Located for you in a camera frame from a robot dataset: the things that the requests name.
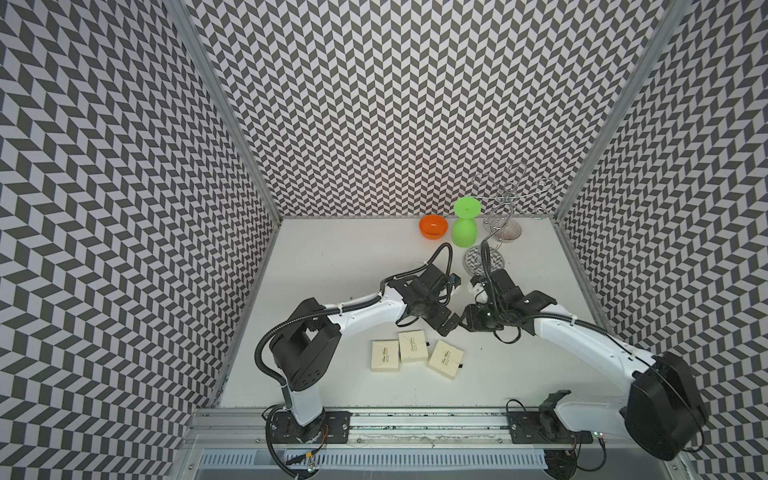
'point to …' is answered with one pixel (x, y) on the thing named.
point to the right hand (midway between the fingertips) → (464, 327)
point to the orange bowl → (433, 226)
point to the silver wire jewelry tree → (510, 192)
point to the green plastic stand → (464, 228)
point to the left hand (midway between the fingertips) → (440, 315)
